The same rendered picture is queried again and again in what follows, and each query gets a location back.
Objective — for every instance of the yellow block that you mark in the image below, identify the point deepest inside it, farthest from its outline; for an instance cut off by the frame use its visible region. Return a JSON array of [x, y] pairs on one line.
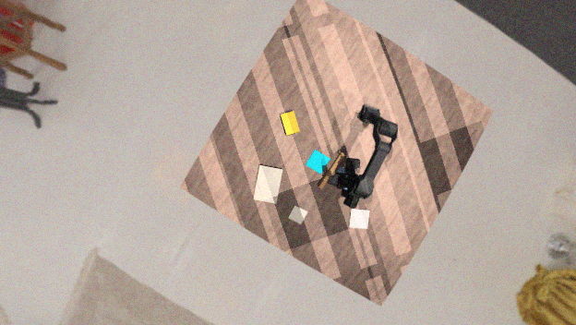
[[290, 123]]

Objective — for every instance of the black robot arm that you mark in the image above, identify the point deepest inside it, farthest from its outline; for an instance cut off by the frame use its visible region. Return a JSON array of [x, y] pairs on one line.
[[362, 186]]

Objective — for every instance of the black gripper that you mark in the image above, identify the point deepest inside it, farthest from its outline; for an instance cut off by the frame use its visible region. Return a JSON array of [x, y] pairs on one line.
[[351, 166]]

